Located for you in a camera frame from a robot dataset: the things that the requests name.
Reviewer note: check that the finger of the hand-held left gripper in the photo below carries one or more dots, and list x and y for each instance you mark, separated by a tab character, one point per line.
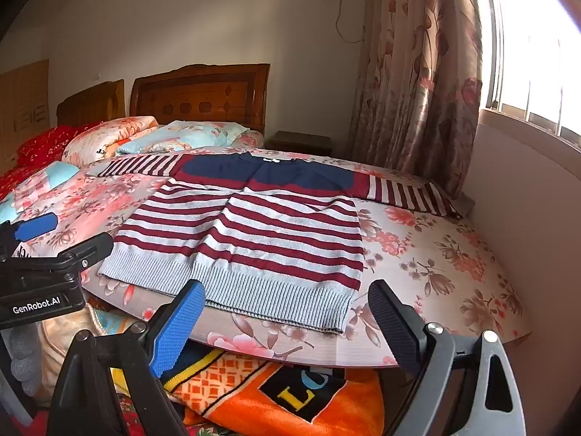
35	227
93	247

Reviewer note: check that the barred window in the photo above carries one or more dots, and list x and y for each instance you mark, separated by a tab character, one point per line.
531	54

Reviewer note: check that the floral curtain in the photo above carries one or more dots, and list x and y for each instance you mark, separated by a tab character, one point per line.
417	77

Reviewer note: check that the small wooden headboard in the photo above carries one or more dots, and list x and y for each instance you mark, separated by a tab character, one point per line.
90	104

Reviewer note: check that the light blue pink pillow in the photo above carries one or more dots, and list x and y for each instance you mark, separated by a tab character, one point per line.
45	179

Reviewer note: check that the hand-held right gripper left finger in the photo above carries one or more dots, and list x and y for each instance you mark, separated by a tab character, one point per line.
176	329

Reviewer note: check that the red striped knit sweater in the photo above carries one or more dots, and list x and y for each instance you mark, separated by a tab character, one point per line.
272	236

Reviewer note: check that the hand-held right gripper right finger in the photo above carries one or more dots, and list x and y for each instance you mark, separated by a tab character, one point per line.
394	324

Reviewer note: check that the peach floral cloth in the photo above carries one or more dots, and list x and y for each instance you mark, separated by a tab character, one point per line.
63	345

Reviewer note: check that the light wooden wardrobe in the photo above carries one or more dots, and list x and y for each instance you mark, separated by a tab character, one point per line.
25	104

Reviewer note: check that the person's left hand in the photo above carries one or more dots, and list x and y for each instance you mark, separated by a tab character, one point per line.
26	354

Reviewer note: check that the red floral quilt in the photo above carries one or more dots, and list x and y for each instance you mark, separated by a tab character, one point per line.
41	145

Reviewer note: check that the large wooden headboard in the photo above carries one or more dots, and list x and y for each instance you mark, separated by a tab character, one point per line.
199	95

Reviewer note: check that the light blue floral pillow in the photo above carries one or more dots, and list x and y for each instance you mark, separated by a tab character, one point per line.
186	136

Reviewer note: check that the dark wooden nightstand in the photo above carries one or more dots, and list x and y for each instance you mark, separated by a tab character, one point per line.
299	143

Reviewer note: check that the pink floral bed sheet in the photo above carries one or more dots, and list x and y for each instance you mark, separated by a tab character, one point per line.
454	254

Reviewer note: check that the orange printed blanket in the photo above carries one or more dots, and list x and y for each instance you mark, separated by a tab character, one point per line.
236	395

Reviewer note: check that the pink floral folded quilt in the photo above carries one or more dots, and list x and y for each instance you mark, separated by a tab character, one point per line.
109	138

